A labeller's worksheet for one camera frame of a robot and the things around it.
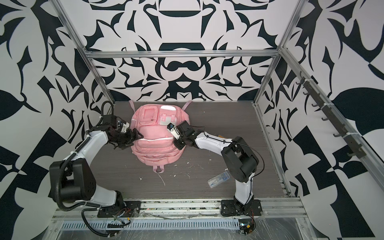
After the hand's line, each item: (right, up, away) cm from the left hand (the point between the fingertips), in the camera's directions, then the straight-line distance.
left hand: (138, 137), depth 87 cm
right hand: (+22, -1, +4) cm, 22 cm away
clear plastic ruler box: (+45, -22, -4) cm, 51 cm away
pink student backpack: (+10, -6, 0) cm, 12 cm away
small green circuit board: (+56, -40, -15) cm, 70 cm away
